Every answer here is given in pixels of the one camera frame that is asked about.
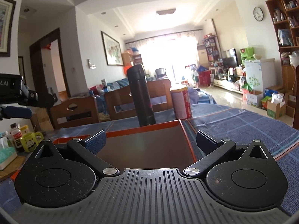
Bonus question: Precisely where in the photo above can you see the wooden chair left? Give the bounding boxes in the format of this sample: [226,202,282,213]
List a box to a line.
[50,96,100,130]

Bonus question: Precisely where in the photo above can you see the wooden chair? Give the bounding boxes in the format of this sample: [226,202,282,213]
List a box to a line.
[104,79,173,120]
[292,66,299,130]
[50,96,100,130]

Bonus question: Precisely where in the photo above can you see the yellow green panda mug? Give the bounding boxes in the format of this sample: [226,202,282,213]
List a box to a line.
[20,132,44,153]

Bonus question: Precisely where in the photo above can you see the orange cardboard box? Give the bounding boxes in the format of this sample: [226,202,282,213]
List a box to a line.
[10,119,197,183]

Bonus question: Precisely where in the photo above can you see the pink cylindrical canister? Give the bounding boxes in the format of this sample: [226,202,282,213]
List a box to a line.
[170,84,192,120]

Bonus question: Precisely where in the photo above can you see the tissue box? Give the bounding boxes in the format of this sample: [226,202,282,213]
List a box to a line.
[0,147,18,171]

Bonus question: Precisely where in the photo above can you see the wooden chair middle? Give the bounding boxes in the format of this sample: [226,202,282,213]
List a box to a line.
[104,79,173,120]

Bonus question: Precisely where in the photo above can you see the wooden chair right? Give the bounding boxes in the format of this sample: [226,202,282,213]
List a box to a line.
[292,66,299,130]

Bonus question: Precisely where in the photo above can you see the white small fridge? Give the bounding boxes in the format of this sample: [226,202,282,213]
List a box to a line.
[244,58,277,93]

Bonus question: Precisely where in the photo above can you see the black thermos bottle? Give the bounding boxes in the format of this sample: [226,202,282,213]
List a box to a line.
[127,64,156,126]

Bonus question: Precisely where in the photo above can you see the framed picture near left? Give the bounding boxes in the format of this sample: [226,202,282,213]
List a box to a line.
[0,0,16,57]

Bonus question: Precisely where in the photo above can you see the ceiling lamp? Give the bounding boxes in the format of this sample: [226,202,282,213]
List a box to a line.
[156,8,176,16]

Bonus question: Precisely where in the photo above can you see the wooden bookshelf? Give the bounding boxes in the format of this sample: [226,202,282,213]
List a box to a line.
[266,0,298,92]

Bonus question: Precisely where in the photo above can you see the dark brown door frame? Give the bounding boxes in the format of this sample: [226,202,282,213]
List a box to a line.
[29,28,70,97]

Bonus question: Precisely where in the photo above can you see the framed painting far wall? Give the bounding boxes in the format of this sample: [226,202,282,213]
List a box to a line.
[101,31,124,66]

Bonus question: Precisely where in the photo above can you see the round wall clock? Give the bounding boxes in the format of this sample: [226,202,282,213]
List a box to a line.
[253,7,264,22]

